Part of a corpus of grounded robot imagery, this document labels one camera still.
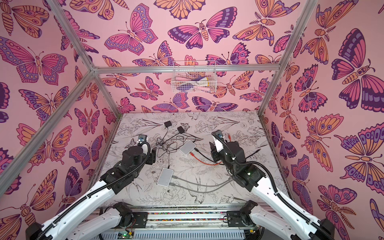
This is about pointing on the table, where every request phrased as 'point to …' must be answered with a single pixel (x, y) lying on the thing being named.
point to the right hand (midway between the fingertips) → (214, 138)
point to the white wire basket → (194, 77)
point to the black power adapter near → (180, 129)
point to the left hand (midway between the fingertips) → (151, 145)
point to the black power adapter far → (168, 124)
